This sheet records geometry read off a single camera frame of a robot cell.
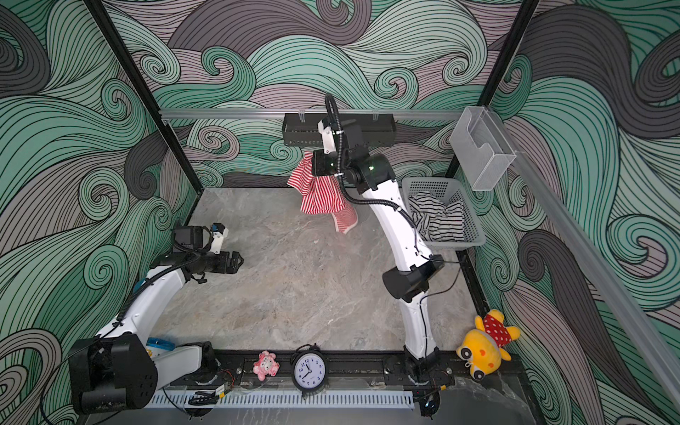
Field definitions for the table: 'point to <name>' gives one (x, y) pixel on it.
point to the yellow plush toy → (483, 348)
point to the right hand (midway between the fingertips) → (313, 158)
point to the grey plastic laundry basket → (449, 191)
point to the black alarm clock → (309, 368)
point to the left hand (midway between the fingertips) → (229, 256)
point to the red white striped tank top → (322, 195)
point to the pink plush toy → (266, 364)
